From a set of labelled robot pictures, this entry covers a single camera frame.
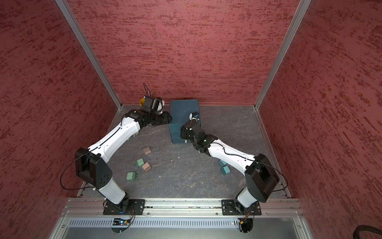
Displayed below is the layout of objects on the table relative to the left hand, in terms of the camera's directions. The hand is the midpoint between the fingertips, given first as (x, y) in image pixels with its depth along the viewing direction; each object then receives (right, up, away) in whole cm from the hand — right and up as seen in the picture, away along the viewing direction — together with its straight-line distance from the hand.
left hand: (168, 121), depth 84 cm
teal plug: (+33, -26, +3) cm, 42 cm away
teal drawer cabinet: (+7, +6, +4) cm, 10 cm away
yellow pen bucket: (-24, +15, +24) cm, 37 cm away
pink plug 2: (-13, -27, +2) cm, 30 cm away
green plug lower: (-21, -31, -2) cm, 37 cm away
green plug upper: (-18, -25, +3) cm, 31 cm away
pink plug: (-15, -18, +7) cm, 24 cm away
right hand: (+9, -6, 0) cm, 10 cm away
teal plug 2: (+34, -29, +1) cm, 44 cm away
